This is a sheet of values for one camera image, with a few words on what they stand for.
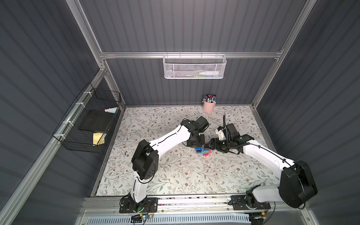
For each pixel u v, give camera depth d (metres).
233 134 0.67
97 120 0.75
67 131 0.62
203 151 0.87
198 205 0.75
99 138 0.61
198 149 0.86
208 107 1.15
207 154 0.90
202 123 0.68
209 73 0.92
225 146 0.72
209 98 1.09
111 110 0.82
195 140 0.71
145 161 0.48
